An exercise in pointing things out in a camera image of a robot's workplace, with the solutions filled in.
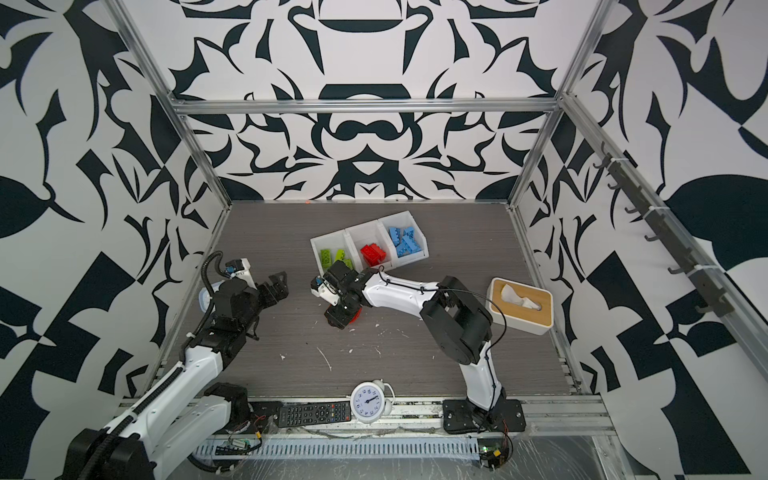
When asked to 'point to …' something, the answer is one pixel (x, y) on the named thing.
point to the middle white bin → (373, 232)
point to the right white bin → (401, 220)
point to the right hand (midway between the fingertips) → (335, 314)
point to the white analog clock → (368, 403)
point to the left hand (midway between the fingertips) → (270, 274)
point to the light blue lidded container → (205, 296)
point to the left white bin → (336, 246)
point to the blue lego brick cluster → (404, 240)
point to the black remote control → (313, 413)
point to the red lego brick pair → (373, 253)
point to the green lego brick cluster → (326, 259)
